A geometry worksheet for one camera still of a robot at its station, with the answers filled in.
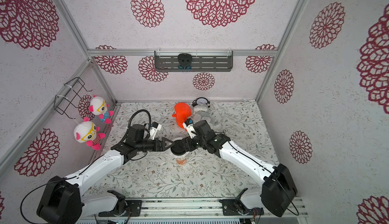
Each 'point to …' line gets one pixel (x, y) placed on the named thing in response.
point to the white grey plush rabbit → (201, 113)
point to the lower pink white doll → (86, 132)
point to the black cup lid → (177, 148)
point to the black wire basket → (71, 94)
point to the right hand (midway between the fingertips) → (183, 140)
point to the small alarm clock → (200, 100)
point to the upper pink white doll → (98, 106)
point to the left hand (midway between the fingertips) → (170, 145)
